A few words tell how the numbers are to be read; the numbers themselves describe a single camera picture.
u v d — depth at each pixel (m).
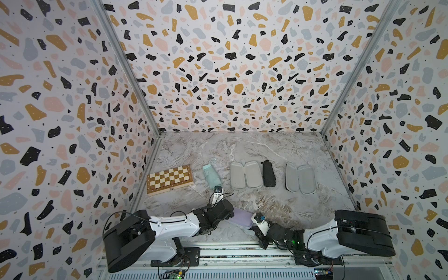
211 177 0.96
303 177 1.00
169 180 0.95
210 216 0.64
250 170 1.01
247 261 0.73
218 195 0.76
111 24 0.74
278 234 0.63
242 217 0.78
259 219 0.71
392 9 0.71
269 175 1.00
